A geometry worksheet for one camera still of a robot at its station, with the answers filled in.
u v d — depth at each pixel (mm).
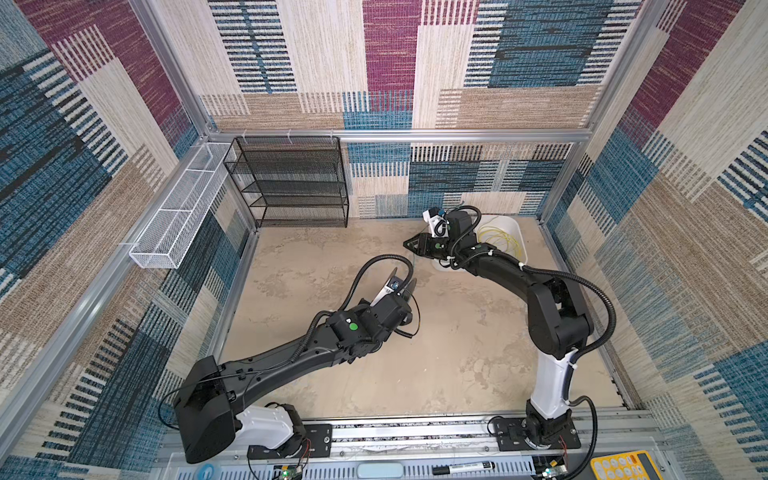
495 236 1070
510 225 1127
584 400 685
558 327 520
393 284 674
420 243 851
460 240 743
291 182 1108
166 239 916
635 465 687
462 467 699
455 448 728
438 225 849
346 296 626
